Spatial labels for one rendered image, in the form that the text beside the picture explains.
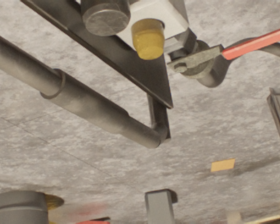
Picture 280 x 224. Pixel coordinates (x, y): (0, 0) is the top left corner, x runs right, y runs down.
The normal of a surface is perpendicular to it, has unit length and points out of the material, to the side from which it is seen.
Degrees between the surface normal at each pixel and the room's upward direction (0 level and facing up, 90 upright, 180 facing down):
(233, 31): 0
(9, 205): 95
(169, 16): 0
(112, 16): 0
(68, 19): 90
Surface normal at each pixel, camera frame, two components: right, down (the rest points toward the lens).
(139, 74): 0.87, -0.31
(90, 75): 0.13, 0.90
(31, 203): 0.61, -0.48
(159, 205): -0.10, -0.41
